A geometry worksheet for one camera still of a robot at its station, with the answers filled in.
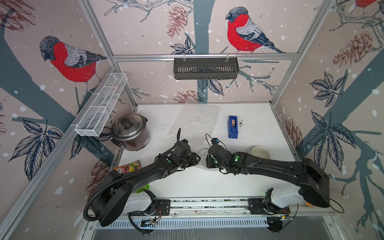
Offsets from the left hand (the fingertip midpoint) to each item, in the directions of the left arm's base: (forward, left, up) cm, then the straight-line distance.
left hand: (201, 157), depth 83 cm
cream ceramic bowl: (+5, -36, -3) cm, 36 cm away
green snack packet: (-14, +30, -8) cm, 34 cm away
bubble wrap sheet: (+32, +3, -8) cm, 33 cm away
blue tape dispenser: (+24, -22, -5) cm, 33 cm away
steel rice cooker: (+12, +41, +9) cm, 44 cm away
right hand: (-1, -2, +1) cm, 2 cm away
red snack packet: (-4, +42, -5) cm, 42 cm away
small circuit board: (-30, +25, -9) cm, 40 cm away
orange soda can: (-27, -33, +25) cm, 49 cm away
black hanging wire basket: (+58, -4, +20) cm, 61 cm away
